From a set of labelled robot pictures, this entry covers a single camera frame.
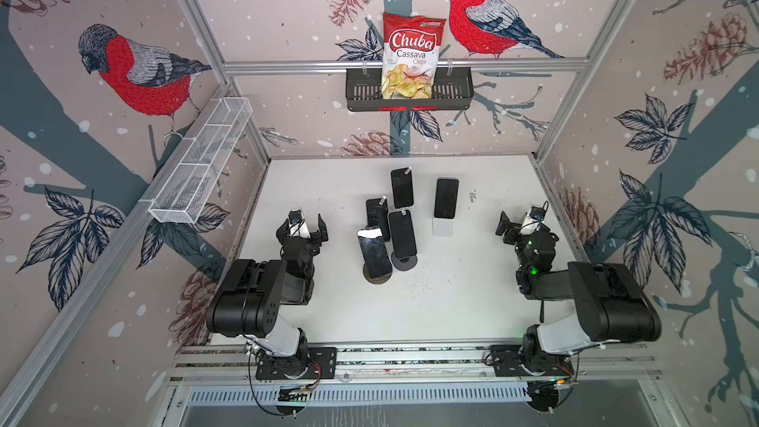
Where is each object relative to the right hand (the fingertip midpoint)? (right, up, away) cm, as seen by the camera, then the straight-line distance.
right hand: (517, 212), depth 91 cm
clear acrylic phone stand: (-22, -6, +10) cm, 25 cm away
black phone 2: (-36, -6, -5) cm, 37 cm away
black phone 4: (-23, +6, -1) cm, 23 cm away
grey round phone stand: (-35, -16, +2) cm, 39 cm away
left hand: (-66, 0, -1) cm, 66 cm away
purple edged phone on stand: (-44, -2, +2) cm, 44 cm away
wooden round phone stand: (-42, -20, -3) cm, 47 cm away
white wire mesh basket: (-91, +10, -17) cm, 93 cm away
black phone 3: (-36, +8, +9) cm, 38 cm away
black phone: (-45, -11, -7) cm, 46 cm away
